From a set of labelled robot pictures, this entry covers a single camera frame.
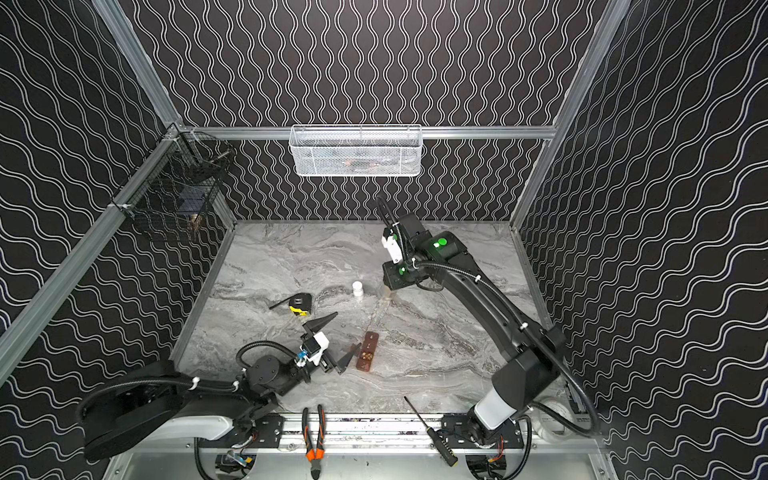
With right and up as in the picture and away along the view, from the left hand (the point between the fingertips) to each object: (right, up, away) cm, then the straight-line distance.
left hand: (350, 331), depth 70 cm
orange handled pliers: (-9, -30, +1) cm, 31 cm away
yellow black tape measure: (-19, +2, +25) cm, 32 cm away
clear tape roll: (+49, -25, +5) cm, 56 cm away
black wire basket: (-59, +43, +28) cm, 78 cm away
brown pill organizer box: (+3, -11, +17) cm, 21 cm away
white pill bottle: (-1, +7, +25) cm, 26 cm away
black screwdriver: (+22, -28, +1) cm, 36 cm away
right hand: (+10, +12, +8) cm, 17 cm away
